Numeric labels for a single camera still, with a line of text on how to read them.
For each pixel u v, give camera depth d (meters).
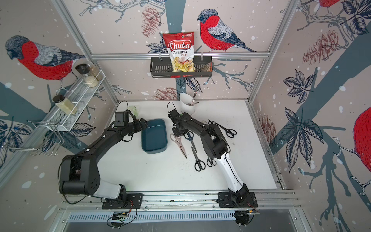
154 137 0.97
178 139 0.97
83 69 0.78
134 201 0.73
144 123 0.84
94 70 0.85
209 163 0.87
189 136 0.99
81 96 0.81
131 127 0.76
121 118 0.70
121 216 0.71
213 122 1.07
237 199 0.64
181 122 0.73
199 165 0.86
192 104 1.07
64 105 0.66
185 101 1.08
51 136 0.69
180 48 0.81
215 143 0.59
